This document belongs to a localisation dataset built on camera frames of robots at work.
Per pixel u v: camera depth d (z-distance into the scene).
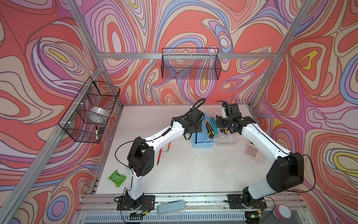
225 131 0.88
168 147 0.96
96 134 0.72
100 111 0.74
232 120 0.64
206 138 0.89
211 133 0.91
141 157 0.48
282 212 0.66
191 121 0.66
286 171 0.43
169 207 0.68
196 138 0.84
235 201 0.74
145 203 0.73
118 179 0.80
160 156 0.91
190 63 0.96
